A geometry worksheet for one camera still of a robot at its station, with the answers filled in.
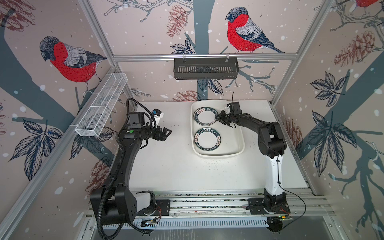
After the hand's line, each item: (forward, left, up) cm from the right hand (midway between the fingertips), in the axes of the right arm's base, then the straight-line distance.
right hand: (215, 118), depth 104 cm
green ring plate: (+4, +8, -2) cm, 9 cm away
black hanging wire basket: (+26, +7, +24) cm, 37 cm away
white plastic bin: (-17, -11, -6) cm, 21 cm away
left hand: (-22, +30, +17) cm, 41 cm away
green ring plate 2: (-15, +6, -5) cm, 16 cm away
